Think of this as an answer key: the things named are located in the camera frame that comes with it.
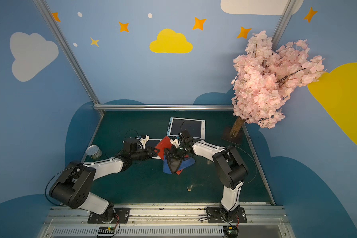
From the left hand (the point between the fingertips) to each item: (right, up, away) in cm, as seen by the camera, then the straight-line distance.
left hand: (160, 149), depth 88 cm
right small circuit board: (+38, -39, -15) cm, 56 cm away
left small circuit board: (-25, -39, -15) cm, 49 cm away
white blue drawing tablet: (+24, +13, +26) cm, 37 cm away
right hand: (+4, -5, 0) cm, 7 cm away
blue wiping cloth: (+15, -9, +2) cm, 17 cm away
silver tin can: (-43, -2, +4) cm, 43 cm away
